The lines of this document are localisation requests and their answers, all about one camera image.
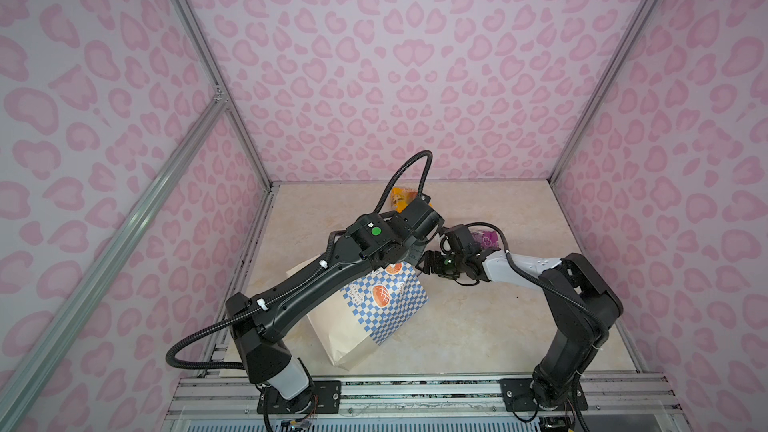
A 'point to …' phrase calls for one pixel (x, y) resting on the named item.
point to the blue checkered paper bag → (355, 321)
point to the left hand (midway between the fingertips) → (410, 235)
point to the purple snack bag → (487, 239)
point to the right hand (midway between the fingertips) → (425, 265)
